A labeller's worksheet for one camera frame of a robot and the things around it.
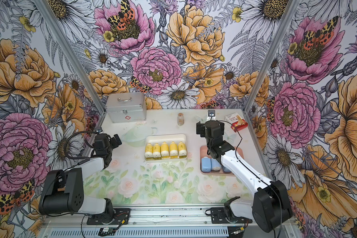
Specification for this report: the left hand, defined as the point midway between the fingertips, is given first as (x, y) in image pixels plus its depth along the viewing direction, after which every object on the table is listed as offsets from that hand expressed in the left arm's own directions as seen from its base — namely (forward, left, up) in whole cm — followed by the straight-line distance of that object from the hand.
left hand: (110, 141), depth 93 cm
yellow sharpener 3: (-6, -34, -1) cm, 34 cm away
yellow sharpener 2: (-7, -29, -1) cm, 30 cm away
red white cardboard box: (+18, -84, -4) cm, 86 cm away
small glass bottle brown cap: (+21, -43, -4) cm, 48 cm away
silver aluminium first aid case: (+25, -3, +4) cm, 26 cm away
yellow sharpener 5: (-7, -44, -1) cm, 45 cm away
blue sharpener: (-17, -69, -5) cm, 71 cm away
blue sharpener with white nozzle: (-16, -62, 0) cm, 64 cm away
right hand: (+1, -58, +14) cm, 60 cm away
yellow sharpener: (-8, -24, -2) cm, 26 cm away
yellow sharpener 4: (-6, -39, -1) cm, 40 cm away
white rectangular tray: (+9, -24, -11) cm, 28 cm away
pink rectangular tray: (-5, -58, -7) cm, 59 cm away
